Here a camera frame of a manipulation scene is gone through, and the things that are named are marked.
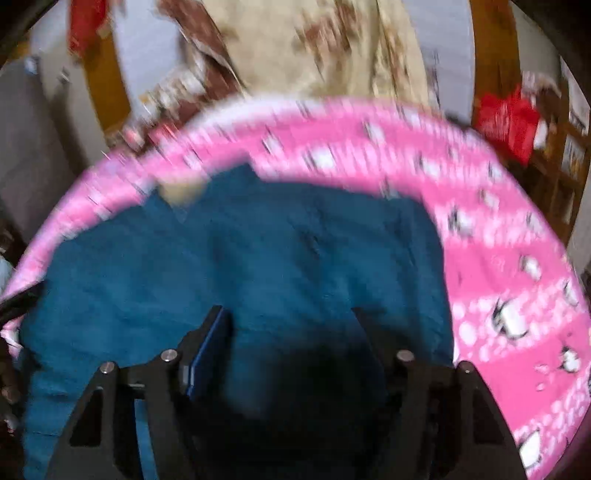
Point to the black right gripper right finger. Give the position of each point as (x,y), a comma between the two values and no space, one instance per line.
(444,420)

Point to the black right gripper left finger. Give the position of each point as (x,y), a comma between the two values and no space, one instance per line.
(100,441)

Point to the blue puffer jacket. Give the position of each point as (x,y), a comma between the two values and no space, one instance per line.
(299,267)

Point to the pink penguin bed cover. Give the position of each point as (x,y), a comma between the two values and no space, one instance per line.
(519,312)

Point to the red plastic bag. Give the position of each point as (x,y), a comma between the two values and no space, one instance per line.
(509,124)

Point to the brown wooden headboard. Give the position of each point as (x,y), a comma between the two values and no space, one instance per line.
(105,85)

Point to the brown floral cloth pile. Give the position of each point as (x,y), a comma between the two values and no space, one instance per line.
(184,97)

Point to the beige floral quilt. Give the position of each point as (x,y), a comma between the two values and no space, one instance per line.
(305,48)

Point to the red hanging decoration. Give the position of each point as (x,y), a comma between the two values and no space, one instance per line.
(88,21)

